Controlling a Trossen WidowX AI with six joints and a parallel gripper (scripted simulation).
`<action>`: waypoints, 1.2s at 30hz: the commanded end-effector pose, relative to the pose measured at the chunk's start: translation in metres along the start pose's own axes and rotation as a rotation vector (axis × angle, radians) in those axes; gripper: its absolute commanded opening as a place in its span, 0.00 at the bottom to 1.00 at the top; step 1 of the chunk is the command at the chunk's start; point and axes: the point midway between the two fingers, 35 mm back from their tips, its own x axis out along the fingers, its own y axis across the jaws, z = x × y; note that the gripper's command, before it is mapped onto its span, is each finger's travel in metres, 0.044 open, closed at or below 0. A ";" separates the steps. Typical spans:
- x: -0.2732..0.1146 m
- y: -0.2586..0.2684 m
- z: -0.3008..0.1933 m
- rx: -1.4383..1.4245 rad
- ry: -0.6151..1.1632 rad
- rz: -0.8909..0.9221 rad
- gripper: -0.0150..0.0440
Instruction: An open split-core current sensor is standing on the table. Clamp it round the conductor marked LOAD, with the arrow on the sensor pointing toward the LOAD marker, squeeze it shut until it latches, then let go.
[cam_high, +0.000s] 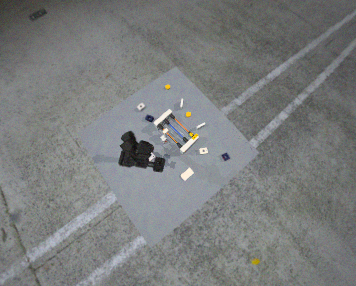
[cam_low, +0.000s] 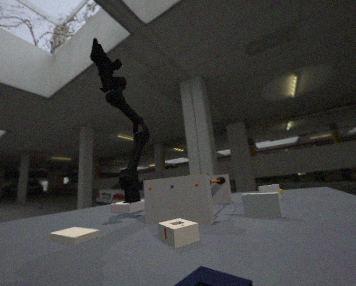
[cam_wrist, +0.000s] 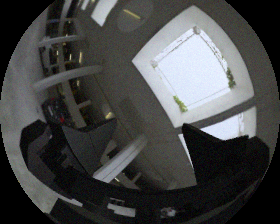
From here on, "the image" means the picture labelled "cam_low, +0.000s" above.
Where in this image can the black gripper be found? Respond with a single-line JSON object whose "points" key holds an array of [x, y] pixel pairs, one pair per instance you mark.
{"points": [[99, 57]]}

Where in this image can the beige box with red arrow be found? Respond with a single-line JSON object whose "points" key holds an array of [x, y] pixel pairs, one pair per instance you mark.
{"points": [[178, 232]]}

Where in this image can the beige flat box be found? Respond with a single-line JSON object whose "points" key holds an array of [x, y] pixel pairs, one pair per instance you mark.
{"points": [[74, 235]]}

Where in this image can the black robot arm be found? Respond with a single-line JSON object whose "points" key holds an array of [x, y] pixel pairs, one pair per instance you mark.
{"points": [[129, 176]]}

